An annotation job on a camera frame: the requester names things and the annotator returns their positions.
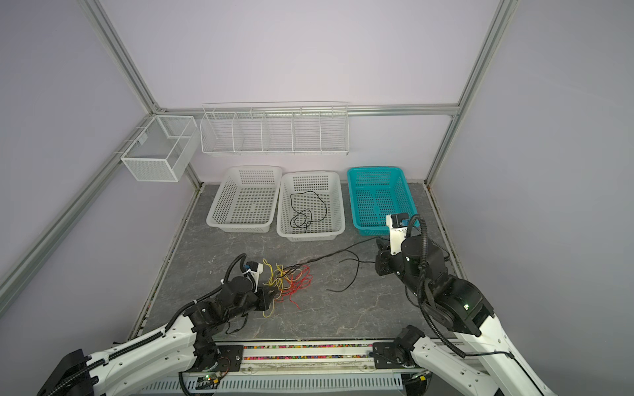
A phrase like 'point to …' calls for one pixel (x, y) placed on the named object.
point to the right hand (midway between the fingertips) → (379, 242)
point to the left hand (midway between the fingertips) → (277, 294)
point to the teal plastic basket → (376, 192)
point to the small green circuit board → (206, 382)
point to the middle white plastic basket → (310, 206)
